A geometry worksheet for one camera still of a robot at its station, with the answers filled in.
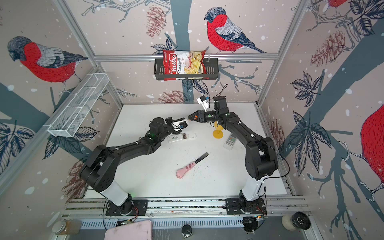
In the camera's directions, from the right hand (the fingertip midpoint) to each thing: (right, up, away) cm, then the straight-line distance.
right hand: (187, 120), depth 82 cm
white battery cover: (+2, -11, +20) cm, 23 cm away
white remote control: (-11, -12, +16) cm, 23 cm away
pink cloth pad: (-20, -49, -16) cm, 55 cm away
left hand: (-4, +3, +2) cm, 5 cm away
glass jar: (-51, -46, -18) cm, 71 cm away
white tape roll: (+47, -41, -21) cm, 66 cm away
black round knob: (+1, -45, -22) cm, 50 cm away
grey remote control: (+27, -16, +15) cm, 34 cm away
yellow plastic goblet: (+20, -10, +20) cm, 30 cm away
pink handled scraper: (-4, -30, +2) cm, 30 cm away
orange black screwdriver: (+5, +2, -3) cm, 6 cm away
